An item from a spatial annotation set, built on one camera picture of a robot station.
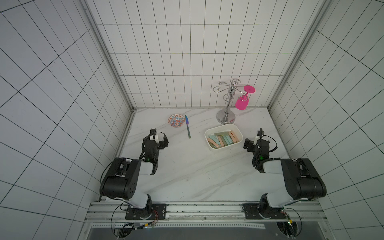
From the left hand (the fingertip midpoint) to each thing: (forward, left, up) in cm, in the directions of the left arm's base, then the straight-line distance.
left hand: (156, 136), depth 94 cm
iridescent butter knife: (+18, -19, -8) cm, 27 cm away
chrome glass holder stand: (+22, -50, -5) cm, 55 cm away
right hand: (0, -65, -1) cm, 65 cm away
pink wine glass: (+22, -57, +9) cm, 62 cm away
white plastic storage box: (+3, -45, -6) cm, 45 cm away
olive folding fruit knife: (+6, -44, -6) cm, 44 cm away
